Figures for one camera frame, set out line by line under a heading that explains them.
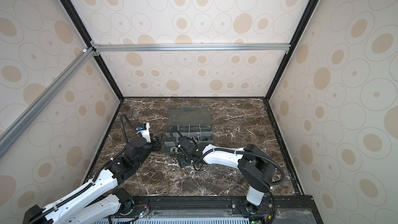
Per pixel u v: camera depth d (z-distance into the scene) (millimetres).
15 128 528
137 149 558
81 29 817
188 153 646
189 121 1066
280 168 418
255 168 449
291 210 731
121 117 1083
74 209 438
